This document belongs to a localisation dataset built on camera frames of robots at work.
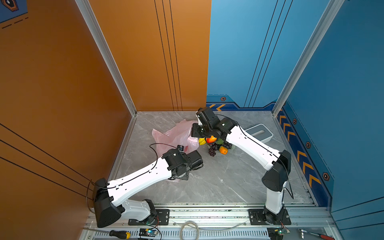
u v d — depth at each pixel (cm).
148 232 71
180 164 48
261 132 103
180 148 66
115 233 68
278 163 46
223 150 84
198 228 70
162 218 74
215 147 91
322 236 67
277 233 70
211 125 59
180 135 82
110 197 39
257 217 73
